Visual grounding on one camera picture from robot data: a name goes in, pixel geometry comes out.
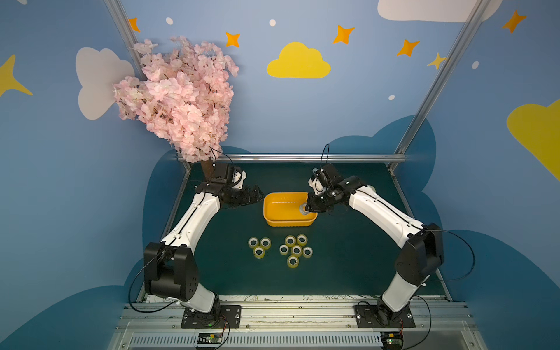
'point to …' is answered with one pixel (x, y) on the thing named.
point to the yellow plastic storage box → (282, 210)
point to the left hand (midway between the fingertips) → (254, 195)
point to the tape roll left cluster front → (259, 252)
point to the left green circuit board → (209, 338)
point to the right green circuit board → (391, 340)
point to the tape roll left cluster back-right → (265, 243)
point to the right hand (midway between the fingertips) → (309, 206)
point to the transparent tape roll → (302, 211)
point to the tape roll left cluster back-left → (253, 242)
